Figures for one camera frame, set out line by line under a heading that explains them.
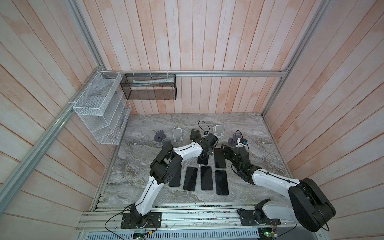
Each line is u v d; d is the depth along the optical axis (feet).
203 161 3.12
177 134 3.43
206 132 2.96
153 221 2.40
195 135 3.40
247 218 2.40
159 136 3.34
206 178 3.50
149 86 3.52
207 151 2.51
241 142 2.52
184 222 2.42
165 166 1.82
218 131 3.42
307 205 1.38
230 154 2.55
